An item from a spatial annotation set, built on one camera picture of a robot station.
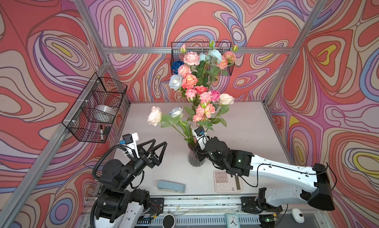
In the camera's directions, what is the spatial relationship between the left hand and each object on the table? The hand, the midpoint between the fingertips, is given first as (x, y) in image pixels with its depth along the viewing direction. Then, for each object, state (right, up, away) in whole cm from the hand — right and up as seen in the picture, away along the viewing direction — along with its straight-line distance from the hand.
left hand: (162, 143), depth 58 cm
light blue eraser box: (+1, -27, +19) cm, 33 cm away
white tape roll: (-31, +12, +13) cm, 35 cm away
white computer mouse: (+63, -37, +12) cm, 74 cm away
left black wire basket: (-38, +10, +14) cm, 41 cm away
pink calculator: (+31, -26, +22) cm, 46 cm away
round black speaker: (+1, -37, +8) cm, 37 cm away
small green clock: (+31, -38, +10) cm, 50 cm away
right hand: (+13, -3, +12) cm, 18 cm away
